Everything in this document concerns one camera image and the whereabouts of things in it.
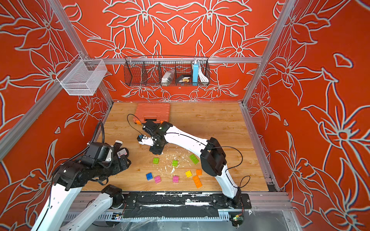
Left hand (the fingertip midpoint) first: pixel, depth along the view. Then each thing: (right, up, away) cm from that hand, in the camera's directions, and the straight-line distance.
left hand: (124, 164), depth 68 cm
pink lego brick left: (+14, -13, +11) cm, 22 cm away
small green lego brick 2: (+23, -6, +17) cm, 30 cm away
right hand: (+11, +4, +12) cm, 16 cm away
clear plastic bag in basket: (+18, +49, +24) cm, 57 cm away
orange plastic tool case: (+9, +26, +41) cm, 49 cm away
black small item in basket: (+29, +46, +20) cm, 58 cm away
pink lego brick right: (+24, -13, +12) cm, 29 cm away
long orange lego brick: (+36, -14, +11) cm, 40 cm away
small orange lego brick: (+38, -10, +15) cm, 42 cm away
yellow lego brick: (+31, -10, +14) cm, 36 cm away
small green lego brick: (+12, -4, +17) cm, 21 cm away
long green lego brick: (+35, -4, +20) cm, 40 cm away
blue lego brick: (+9, -11, +12) cm, 19 cm away
